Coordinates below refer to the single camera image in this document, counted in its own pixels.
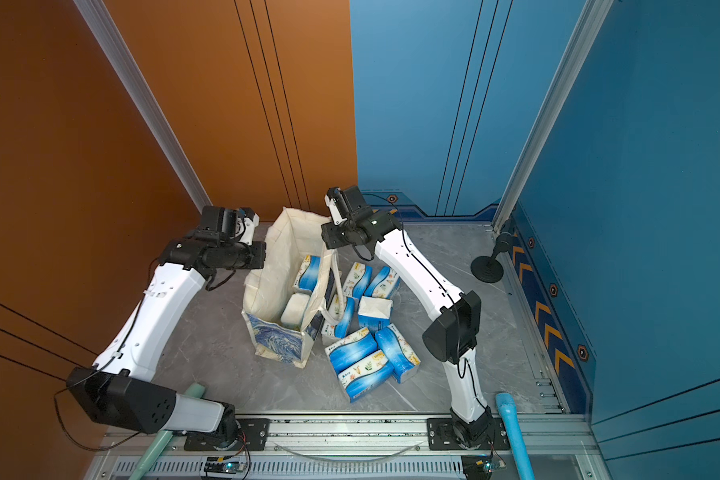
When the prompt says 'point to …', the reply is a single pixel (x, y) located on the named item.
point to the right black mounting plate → (440, 436)
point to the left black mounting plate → (254, 433)
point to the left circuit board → (224, 465)
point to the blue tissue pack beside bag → (349, 321)
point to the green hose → (161, 439)
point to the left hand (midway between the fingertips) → (266, 249)
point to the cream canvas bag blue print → (293, 235)
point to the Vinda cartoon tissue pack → (295, 309)
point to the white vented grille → (312, 468)
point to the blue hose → (507, 408)
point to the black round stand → (490, 269)
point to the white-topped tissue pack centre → (374, 313)
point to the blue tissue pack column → (308, 274)
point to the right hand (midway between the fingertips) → (333, 231)
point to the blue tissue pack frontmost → (366, 375)
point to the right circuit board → (480, 467)
